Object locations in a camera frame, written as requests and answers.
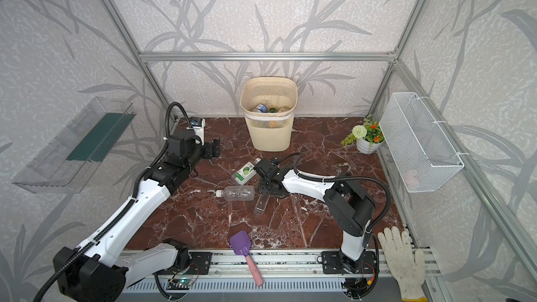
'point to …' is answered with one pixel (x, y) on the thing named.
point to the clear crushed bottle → (237, 193)
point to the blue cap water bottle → (262, 108)
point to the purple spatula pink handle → (240, 244)
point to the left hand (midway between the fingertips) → (211, 131)
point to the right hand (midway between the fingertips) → (265, 181)
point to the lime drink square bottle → (246, 172)
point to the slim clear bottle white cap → (261, 203)
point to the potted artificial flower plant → (368, 136)
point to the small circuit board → (179, 284)
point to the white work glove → (407, 268)
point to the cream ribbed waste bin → (271, 132)
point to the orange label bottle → (272, 124)
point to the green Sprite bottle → (272, 110)
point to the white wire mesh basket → (421, 151)
